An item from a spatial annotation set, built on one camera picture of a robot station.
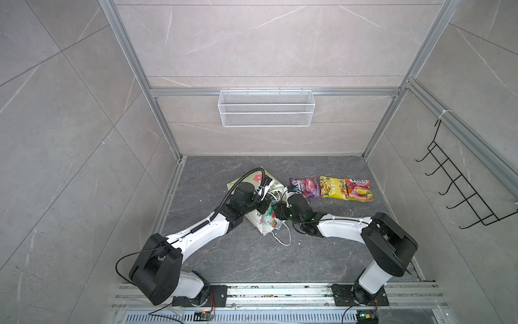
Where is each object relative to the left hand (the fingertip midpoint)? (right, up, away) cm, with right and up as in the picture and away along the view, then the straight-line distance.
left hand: (271, 189), depth 82 cm
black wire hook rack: (+63, -4, -22) cm, 67 cm away
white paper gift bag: (-2, +3, -13) cm, 14 cm away
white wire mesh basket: (-2, +39, +19) cm, 44 cm away
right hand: (+3, -8, +9) cm, 13 cm away
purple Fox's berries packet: (+21, -1, +21) cm, 29 cm away
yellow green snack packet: (+32, -1, +19) cm, 37 cm away
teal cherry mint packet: (0, -13, +8) cm, 16 cm away
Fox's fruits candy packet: (+46, -2, +19) cm, 50 cm away
